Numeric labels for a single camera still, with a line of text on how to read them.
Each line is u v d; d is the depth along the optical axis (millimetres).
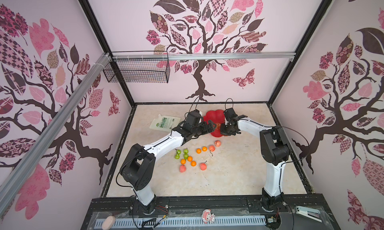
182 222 697
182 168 837
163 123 1067
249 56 1668
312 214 698
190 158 896
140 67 945
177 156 897
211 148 921
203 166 840
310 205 744
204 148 924
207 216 682
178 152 914
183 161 877
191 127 669
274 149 532
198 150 921
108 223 673
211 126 760
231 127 763
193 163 873
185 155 899
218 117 1099
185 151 921
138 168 452
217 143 944
